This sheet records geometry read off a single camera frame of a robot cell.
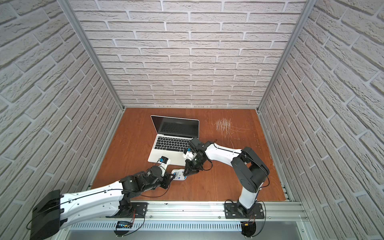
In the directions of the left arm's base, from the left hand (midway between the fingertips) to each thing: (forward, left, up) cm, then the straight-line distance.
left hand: (175, 172), depth 79 cm
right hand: (-2, -5, -2) cm, 6 cm away
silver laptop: (+29, +4, -6) cm, 30 cm away
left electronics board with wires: (-22, +24, -10) cm, 34 cm away
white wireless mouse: (-1, -2, -2) cm, 3 cm away
